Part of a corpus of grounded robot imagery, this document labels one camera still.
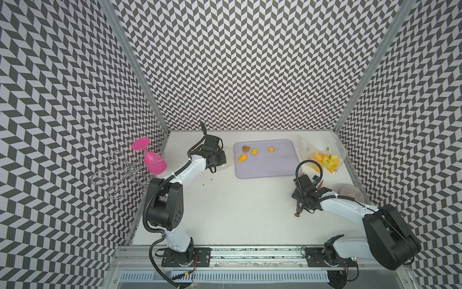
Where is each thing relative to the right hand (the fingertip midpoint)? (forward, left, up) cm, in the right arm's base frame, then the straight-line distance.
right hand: (301, 198), depth 90 cm
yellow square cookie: (+29, +22, +1) cm, 37 cm away
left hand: (+17, +40, +11) cm, 45 cm away
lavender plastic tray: (+24, +17, +2) cm, 29 cm away
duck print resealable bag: (+24, -20, +5) cm, 32 cm away
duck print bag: (+31, -8, +8) cm, 33 cm away
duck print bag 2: (+23, +37, +3) cm, 44 cm away
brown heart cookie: (+31, +27, +2) cm, 41 cm away
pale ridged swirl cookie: (+31, +12, +2) cm, 33 cm away
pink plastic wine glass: (+10, +71, +19) cm, 74 cm away
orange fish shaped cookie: (+23, +29, +4) cm, 37 cm away
